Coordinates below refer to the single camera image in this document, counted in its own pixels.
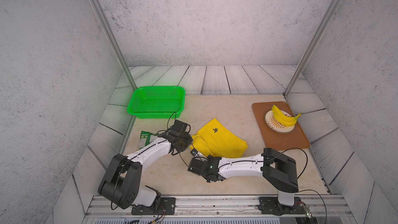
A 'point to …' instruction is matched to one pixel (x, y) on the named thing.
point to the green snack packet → (146, 138)
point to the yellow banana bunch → (283, 119)
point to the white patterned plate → (273, 123)
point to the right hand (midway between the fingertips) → (206, 164)
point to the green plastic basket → (157, 102)
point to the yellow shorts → (215, 139)
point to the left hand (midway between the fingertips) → (195, 141)
